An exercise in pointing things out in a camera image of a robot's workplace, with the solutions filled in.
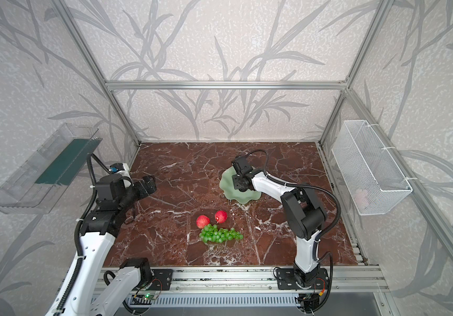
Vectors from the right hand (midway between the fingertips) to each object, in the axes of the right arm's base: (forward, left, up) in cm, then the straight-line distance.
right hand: (240, 173), depth 97 cm
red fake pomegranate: (-23, +17, -2) cm, 29 cm away
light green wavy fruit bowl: (-4, +7, -5) cm, 9 cm away
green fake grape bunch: (-28, +13, -4) cm, 31 cm away
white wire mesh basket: (-23, -42, +28) cm, 55 cm away
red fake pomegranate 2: (-21, +9, -3) cm, 23 cm away
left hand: (-13, +36, +18) cm, 42 cm away
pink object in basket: (-22, -44, +15) cm, 52 cm away
